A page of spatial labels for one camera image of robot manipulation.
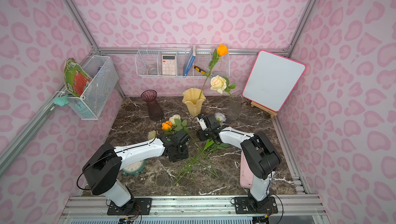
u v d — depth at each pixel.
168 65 0.95
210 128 0.73
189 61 0.88
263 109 1.07
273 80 0.93
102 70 0.86
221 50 0.84
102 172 0.44
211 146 0.92
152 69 0.95
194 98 0.98
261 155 0.48
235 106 1.03
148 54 0.95
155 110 1.01
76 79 0.73
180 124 1.01
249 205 0.64
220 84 0.77
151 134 0.94
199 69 0.98
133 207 0.69
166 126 0.97
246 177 0.80
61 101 0.62
